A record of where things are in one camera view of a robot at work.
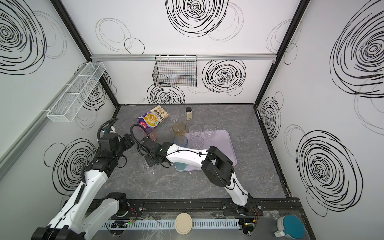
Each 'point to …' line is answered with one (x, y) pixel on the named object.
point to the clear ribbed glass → (173, 112)
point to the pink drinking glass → (152, 133)
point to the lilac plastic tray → (222, 141)
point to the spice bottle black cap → (188, 109)
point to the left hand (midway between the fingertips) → (127, 136)
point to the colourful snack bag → (151, 118)
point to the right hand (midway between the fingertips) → (149, 157)
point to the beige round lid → (183, 223)
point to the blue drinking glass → (181, 140)
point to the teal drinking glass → (180, 166)
